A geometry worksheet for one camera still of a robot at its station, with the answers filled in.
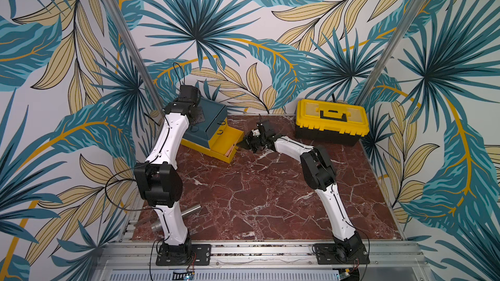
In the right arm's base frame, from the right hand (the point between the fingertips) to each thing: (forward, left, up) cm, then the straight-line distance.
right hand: (235, 142), depth 99 cm
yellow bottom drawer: (-3, +19, -1) cm, 19 cm away
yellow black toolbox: (+6, -48, +8) cm, 49 cm away
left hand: (+1, +17, +16) cm, 23 cm away
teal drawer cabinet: (+5, +9, +15) cm, 18 cm away
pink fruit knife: (0, +4, -8) cm, 9 cm away
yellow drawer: (+1, +6, -2) cm, 7 cm away
